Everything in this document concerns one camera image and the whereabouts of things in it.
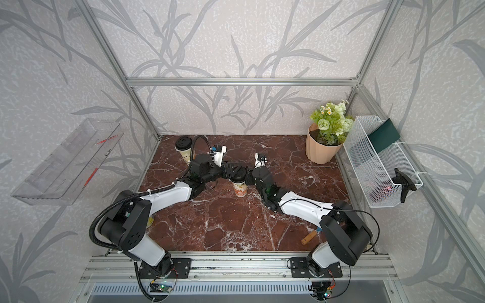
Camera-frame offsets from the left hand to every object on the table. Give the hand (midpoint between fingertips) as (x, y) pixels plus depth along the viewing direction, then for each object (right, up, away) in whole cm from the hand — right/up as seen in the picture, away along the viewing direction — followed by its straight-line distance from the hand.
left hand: (238, 168), depth 87 cm
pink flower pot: (+41, +7, +11) cm, 43 cm away
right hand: (+5, 0, -1) cm, 5 cm away
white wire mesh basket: (+63, -2, 0) cm, 63 cm away
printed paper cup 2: (+1, -10, 0) cm, 10 cm away
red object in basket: (+51, -6, -24) cm, 56 cm away
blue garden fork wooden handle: (+32, -29, -6) cm, 43 cm away
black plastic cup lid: (-28, +12, +7) cm, 31 cm away
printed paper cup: (-28, +6, +10) cm, 30 cm away
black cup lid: (+2, -3, -6) cm, 7 cm away
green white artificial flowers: (+44, +20, 0) cm, 49 cm away
